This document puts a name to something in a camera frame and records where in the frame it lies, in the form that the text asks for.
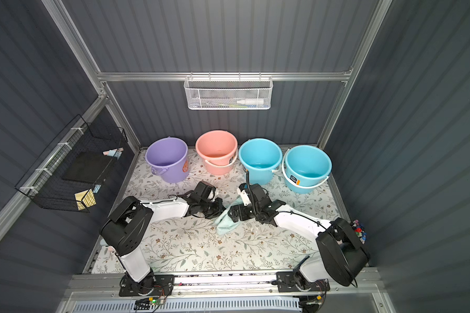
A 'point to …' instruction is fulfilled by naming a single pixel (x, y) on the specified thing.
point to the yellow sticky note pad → (85, 199)
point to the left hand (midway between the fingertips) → (230, 213)
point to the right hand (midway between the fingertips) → (237, 212)
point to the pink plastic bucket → (218, 149)
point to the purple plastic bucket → (169, 158)
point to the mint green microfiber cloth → (225, 224)
